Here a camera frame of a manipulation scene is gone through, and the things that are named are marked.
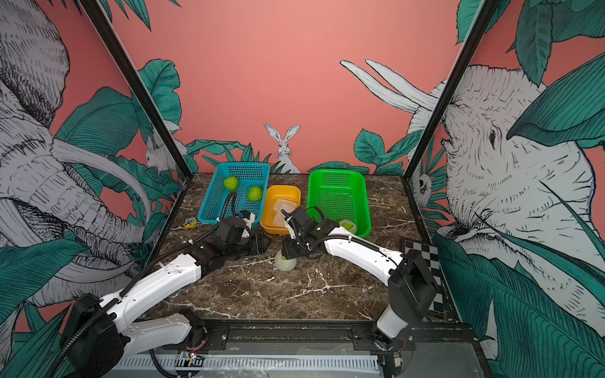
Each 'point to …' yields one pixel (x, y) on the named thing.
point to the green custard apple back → (231, 183)
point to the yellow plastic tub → (274, 192)
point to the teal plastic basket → (248, 175)
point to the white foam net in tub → (286, 205)
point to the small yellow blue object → (191, 223)
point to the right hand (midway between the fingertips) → (283, 249)
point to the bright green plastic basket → (336, 195)
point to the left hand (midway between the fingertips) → (267, 238)
